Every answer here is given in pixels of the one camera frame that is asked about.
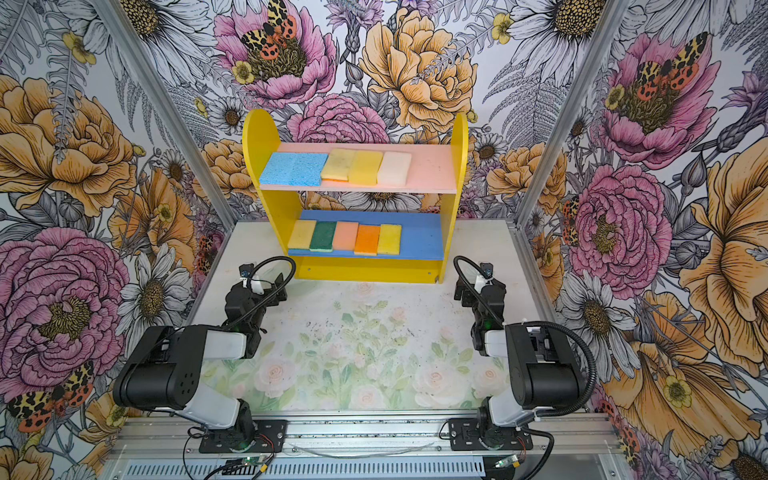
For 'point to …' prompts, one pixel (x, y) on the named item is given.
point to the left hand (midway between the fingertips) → (268, 282)
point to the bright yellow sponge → (389, 239)
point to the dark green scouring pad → (322, 236)
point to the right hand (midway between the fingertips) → (474, 284)
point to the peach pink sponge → (345, 235)
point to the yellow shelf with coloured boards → (359, 210)
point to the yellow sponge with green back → (302, 234)
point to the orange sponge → (367, 240)
